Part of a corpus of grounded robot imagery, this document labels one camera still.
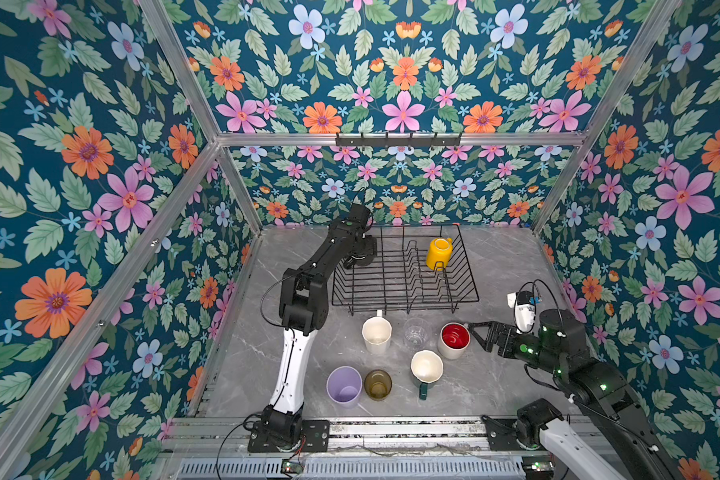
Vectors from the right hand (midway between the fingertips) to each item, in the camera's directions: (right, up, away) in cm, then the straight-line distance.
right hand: (479, 327), depth 69 cm
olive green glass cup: (-24, -18, +12) cm, 32 cm away
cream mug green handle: (-10, -15, +13) cm, 22 cm away
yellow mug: (-4, +18, +29) cm, 34 cm away
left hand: (-27, +21, +32) cm, 47 cm away
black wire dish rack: (-11, +13, +33) cm, 37 cm away
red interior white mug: (-1, -8, +19) cm, 20 cm away
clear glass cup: (-12, -7, +22) cm, 26 cm away
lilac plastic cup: (-33, -19, +13) cm, 41 cm away
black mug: (-28, +20, +25) cm, 42 cm away
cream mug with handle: (-24, -6, +18) cm, 31 cm away
